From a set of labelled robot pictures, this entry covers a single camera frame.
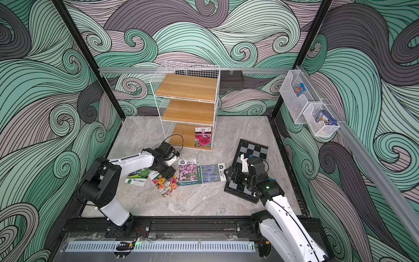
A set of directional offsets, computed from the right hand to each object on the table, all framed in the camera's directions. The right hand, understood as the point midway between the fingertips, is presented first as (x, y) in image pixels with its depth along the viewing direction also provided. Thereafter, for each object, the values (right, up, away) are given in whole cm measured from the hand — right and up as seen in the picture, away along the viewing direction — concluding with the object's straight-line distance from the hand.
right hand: (233, 173), depth 79 cm
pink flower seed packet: (-24, -3, +13) cm, 28 cm away
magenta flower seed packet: (-16, +17, +28) cm, 36 cm away
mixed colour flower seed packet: (-35, -9, +7) cm, 37 cm away
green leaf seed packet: (-51, -5, +9) cm, 52 cm away
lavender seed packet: (-9, -4, +13) cm, 17 cm away
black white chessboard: (+15, +9, +19) cm, 26 cm away
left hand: (-36, -1, +13) cm, 38 cm away
